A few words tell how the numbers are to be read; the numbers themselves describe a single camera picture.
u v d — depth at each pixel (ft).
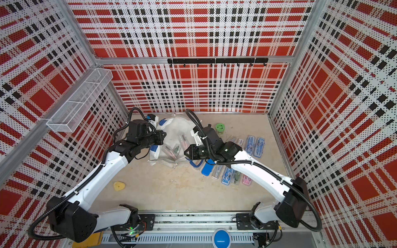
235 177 2.83
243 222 2.40
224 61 2.92
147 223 2.41
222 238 2.23
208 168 2.98
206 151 1.74
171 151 3.02
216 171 2.96
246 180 2.83
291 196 1.28
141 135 1.97
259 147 3.30
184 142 2.40
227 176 2.89
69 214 1.24
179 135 3.12
